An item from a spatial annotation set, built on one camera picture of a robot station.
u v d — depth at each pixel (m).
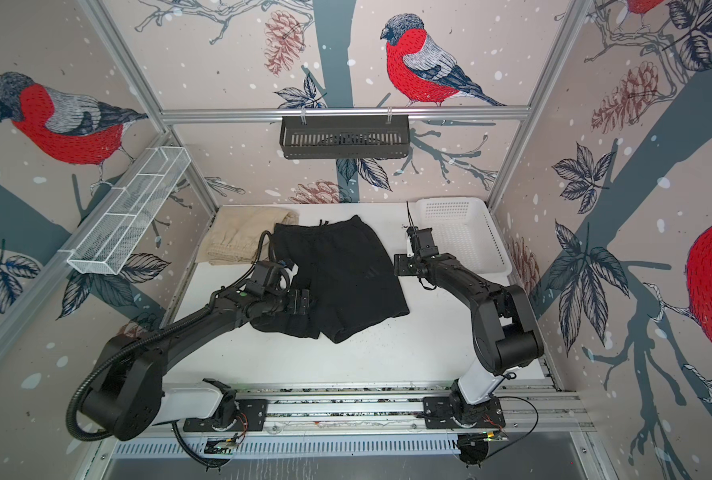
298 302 0.78
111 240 0.71
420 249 0.74
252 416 0.73
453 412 0.73
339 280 0.95
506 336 0.46
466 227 1.14
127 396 0.41
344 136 1.07
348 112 0.93
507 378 0.51
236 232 1.09
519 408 0.75
